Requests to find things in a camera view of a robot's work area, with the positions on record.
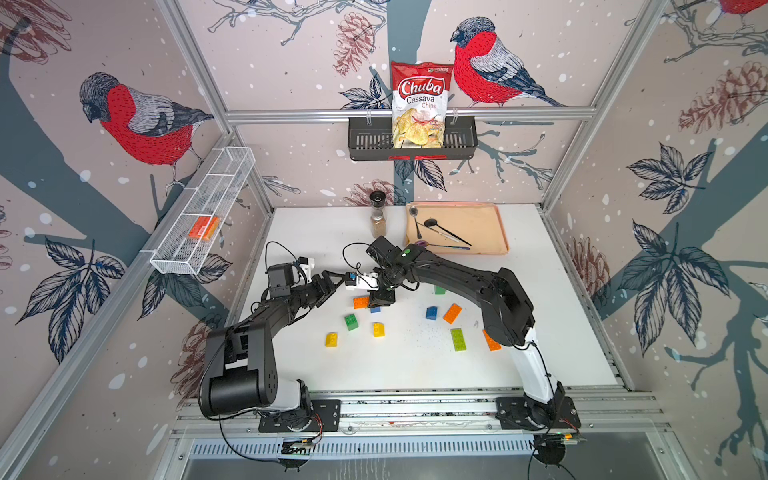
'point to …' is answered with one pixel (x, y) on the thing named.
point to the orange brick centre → (452, 312)
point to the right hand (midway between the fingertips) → (369, 293)
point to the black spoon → (430, 222)
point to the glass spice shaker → (378, 219)
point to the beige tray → (457, 228)
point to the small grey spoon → (413, 212)
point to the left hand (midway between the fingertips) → (344, 277)
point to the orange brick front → (361, 302)
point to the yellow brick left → (331, 340)
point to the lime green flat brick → (458, 340)
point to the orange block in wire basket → (204, 227)
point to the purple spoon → (421, 244)
